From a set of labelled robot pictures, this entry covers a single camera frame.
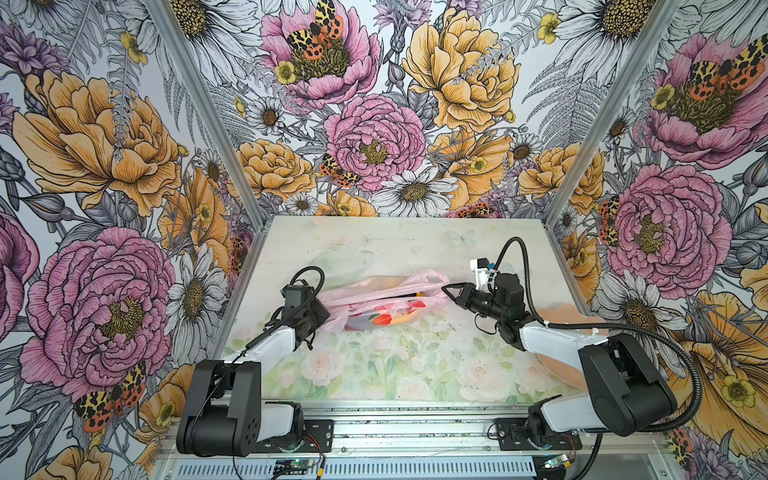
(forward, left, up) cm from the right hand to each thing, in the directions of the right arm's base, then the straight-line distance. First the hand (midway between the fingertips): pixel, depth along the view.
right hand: (443, 294), depth 86 cm
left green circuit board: (-37, +38, -13) cm, 54 cm away
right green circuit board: (-38, -23, -14) cm, 46 cm away
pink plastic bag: (0, +17, -2) cm, 17 cm away
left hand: (-1, +36, -10) cm, 37 cm away
